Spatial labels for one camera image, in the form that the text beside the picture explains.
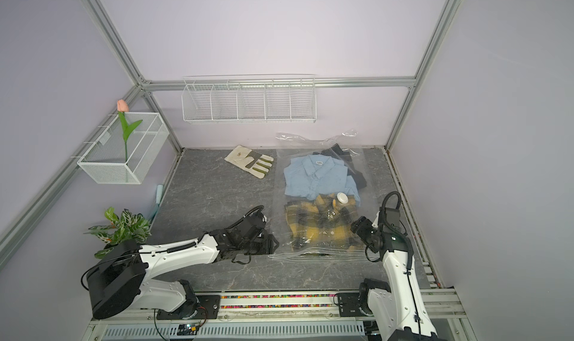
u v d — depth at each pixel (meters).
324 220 0.90
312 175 1.04
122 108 0.79
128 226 0.68
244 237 0.64
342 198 0.92
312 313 0.74
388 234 0.59
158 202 1.04
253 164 1.15
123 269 0.47
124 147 0.77
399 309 0.44
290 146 1.17
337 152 1.14
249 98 0.99
